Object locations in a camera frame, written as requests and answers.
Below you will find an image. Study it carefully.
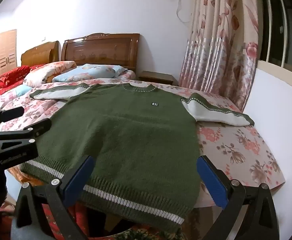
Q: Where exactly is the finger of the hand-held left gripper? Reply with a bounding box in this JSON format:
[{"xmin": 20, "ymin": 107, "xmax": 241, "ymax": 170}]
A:
[
  {"xmin": 0, "ymin": 118, "xmax": 52, "ymax": 144},
  {"xmin": 0, "ymin": 106, "xmax": 25, "ymax": 128}
]

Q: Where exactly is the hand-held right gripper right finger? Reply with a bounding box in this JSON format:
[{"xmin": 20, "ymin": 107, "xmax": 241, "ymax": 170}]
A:
[{"xmin": 196, "ymin": 155, "xmax": 280, "ymax": 240}]

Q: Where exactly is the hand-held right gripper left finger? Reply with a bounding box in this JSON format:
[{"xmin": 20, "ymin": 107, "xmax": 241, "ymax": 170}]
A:
[{"xmin": 11, "ymin": 154, "xmax": 97, "ymax": 240}]

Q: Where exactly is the green knit sweater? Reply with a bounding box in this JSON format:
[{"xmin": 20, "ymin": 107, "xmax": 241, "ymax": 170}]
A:
[{"xmin": 20, "ymin": 83, "xmax": 255, "ymax": 233}]

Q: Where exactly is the light blue blanket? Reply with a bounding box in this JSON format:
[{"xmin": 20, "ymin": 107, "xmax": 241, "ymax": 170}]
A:
[{"xmin": 0, "ymin": 84, "xmax": 33, "ymax": 112}]

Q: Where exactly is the red floral cloth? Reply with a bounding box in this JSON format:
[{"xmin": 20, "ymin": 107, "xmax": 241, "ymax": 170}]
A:
[{"xmin": 0, "ymin": 200, "xmax": 106, "ymax": 240}]

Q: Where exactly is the bed with floral sheet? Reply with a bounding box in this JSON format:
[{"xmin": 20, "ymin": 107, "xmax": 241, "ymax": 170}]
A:
[{"xmin": 0, "ymin": 77, "xmax": 286, "ymax": 208}]

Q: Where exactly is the red pillow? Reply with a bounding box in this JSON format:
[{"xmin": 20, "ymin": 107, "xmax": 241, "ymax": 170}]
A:
[{"xmin": 0, "ymin": 65, "xmax": 47, "ymax": 101}]

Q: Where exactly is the orange floral pillow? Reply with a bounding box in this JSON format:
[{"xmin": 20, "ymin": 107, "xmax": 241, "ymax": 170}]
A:
[{"xmin": 23, "ymin": 61, "xmax": 77, "ymax": 87}]

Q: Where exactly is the wooden wardrobe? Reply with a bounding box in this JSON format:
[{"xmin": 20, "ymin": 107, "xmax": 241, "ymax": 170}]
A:
[{"xmin": 0, "ymin": 29, "xmax": 18, "ymax": 87}]

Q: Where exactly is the small wooden headboard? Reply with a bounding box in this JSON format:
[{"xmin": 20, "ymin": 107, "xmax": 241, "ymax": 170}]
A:
[{"xmin": 21, "ymin": 41, "xmax": 60, "ymax": 67}]

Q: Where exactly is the light blue floral pillow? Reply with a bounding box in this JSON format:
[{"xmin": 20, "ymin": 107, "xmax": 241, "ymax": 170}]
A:
[{"xmin": 52, "ymin": 63, "xmax": 128, "ymax": 83}]

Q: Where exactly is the large wooden headboard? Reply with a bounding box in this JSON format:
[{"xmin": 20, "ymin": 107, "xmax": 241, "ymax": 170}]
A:
[{"xmin": 61, "ymin": 33, "xmax": 140, "ymax": 73}]

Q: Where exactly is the wooden nightstand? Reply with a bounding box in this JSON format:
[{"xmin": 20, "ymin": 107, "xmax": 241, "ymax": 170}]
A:
[{"xmin": 138, "ymin": 70, "xmax": 179, "ymax": 86}]

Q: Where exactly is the pink floral curtain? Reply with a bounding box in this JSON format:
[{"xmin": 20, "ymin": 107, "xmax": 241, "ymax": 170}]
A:
[{"xmin": 178, "ymin": 0, "xmax": 260, "ymax": 112}]

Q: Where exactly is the window with white bars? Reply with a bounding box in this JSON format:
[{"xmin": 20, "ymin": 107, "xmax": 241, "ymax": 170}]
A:
[{"xmin": 257, "ymin": 0, "xmax": 292, "ymax": 78}]

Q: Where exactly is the thin wall cable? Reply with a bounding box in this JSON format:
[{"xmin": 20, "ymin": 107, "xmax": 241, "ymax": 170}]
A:
[{"xmin": 175, "ymin": 0, "xmax": 194, "ymax": 23}]

